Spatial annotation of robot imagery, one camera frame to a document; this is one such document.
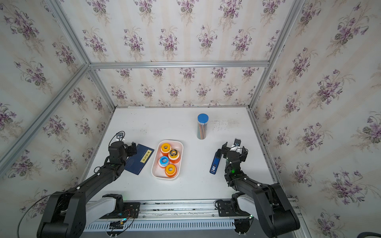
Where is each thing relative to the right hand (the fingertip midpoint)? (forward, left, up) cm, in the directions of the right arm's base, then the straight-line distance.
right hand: (236, 145), depth 87 cm
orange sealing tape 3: (-10, +45, -7) cm, 47 cm away
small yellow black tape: (-5, +38, -3) cm, 38 cm away
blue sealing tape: (-8, +43, -7) cm, 45 cm away
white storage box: (-14, +46, -8) cm, 49 cm away
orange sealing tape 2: (-8, +36, -5) cm, 37 cm away
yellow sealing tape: (-3, +43, -3) cm, 43 cm away
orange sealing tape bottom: (-16, +38, -8) cm, 42 cm away
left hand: (-1, +67, 0) cm, 67 cm away
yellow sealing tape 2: (-13, +39, -7) cm, 42 cm away
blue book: (-9, +60, -7) cm, 61 cm away
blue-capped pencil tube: (+12, +21, +9) cm, 25 cm away
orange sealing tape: (-5, +42, -5) cm, 43 cm away
